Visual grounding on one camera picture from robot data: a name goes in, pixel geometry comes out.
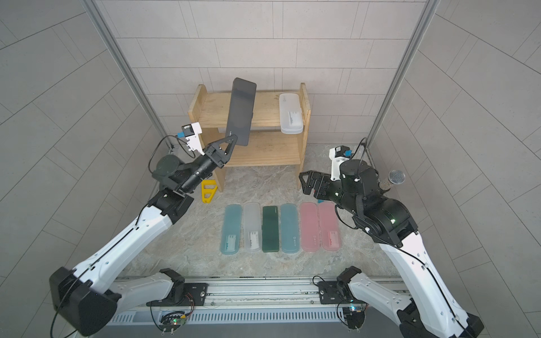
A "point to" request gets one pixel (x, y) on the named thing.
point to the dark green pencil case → (270, 229)
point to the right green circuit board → (354, 318)
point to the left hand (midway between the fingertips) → (240, 138)
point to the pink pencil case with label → (329, 223)
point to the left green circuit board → (172, 323)
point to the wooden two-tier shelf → (268, 146)
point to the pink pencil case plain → (309, 215)
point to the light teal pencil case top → (232, 229)
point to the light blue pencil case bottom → (289, 228)
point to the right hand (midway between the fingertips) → (308, 177)
